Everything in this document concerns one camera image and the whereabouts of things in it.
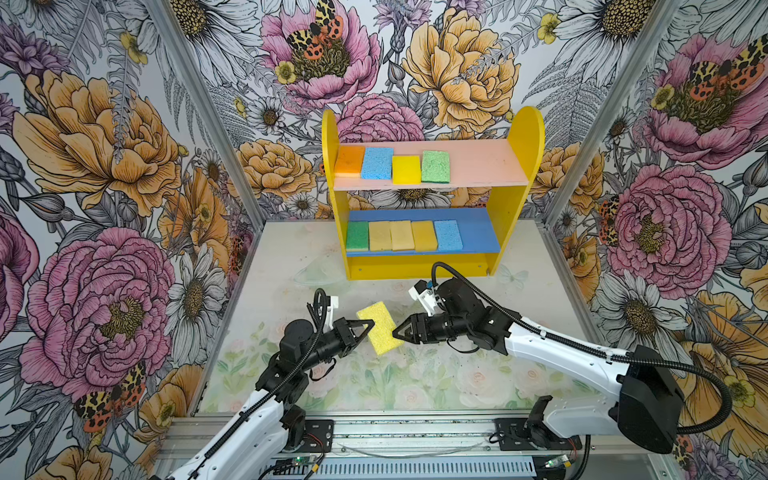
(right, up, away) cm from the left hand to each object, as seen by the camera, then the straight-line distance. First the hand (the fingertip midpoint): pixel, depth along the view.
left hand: (375, 331), depth 75 cm
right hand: (+7, -3, -2) cm, 7 cm away
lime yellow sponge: (+2, 0, -2) cm, 2 cm away
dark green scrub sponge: (-7, +24, +22) cm, 33 cm away
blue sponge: (+22, +25, +22) cm, 40 cm away
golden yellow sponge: (+14, +25, +22) cm, 36 cm away
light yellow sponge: (+7, +25, +22) cm, 34 cm away
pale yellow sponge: (0, +24, +22) cm, 32 cm away
